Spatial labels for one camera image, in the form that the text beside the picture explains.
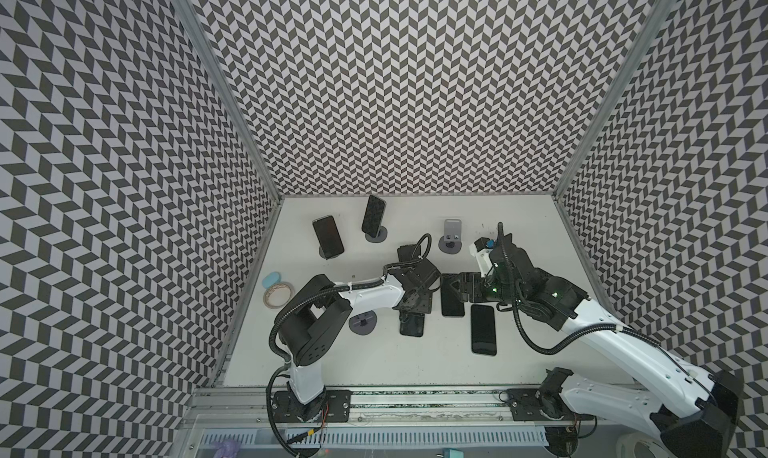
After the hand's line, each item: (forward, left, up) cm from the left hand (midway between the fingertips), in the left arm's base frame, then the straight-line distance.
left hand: (417, 304), depth 90 cm
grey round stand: (+20, -12, +3) cm, 24 cm away
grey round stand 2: (-8, +15, +5) cm, 18 cm away
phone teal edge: (+28, +13, +11) cm, 33 cm away
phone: (-9, -18, +2) cm, 20 cm away
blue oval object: (+5, +44, +7) cm, 45 cm away
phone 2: (+21, +29, +7) cm, 36 cm away
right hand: (-5, -9, +17) cm, 20 cm away
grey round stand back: (+23, +11, +5) cm, 26 cm away
